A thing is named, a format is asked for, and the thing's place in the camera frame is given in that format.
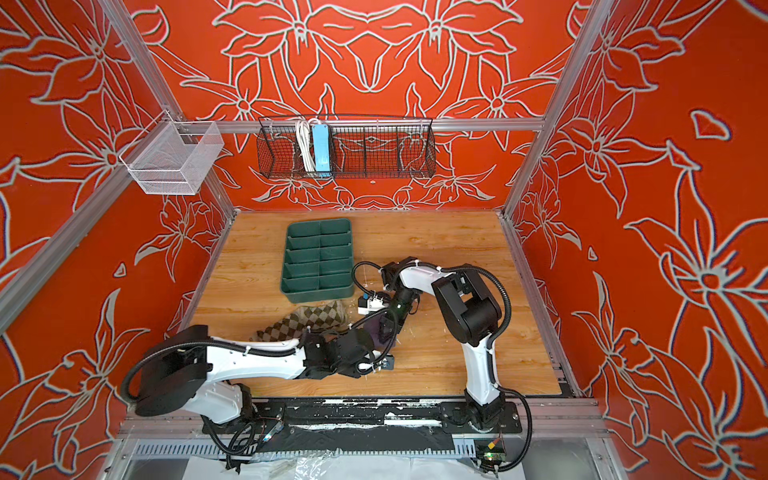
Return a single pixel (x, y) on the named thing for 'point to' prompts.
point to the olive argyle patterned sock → (322, 316)
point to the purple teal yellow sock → (372, 325)
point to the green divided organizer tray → (318, 260)
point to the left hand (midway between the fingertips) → (369, 344)
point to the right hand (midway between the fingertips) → (381, 337)
